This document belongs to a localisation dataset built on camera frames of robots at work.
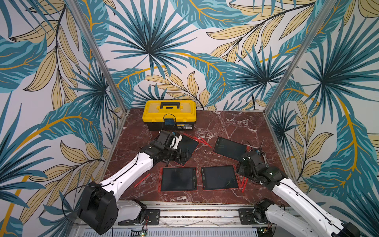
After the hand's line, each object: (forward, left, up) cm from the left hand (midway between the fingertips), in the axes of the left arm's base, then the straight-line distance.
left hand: (184, 157), depth 79 cm
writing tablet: (0, -1, +9) cm, 9 cm away
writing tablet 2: (+15, -30, -15) cm, 37 cm away
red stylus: (-8, +25, -14) cm, 30 cm away
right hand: (-3, -31, -4) cm, 31 cm away
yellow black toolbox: (+11, +7, +21) cm, 25 cm away
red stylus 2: (-10, -35, -14) cm, 38 cm away
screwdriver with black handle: (+14, -50, -12) cm, 53 cm away
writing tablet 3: (-6, -21, -13) cm, 25 cm away
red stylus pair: (-9, -33, -14) cm, 37 cm away
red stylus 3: (+20, -13, -15) cm, 28 cm away
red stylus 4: (+21, -6, -14) cm, 26 cm away
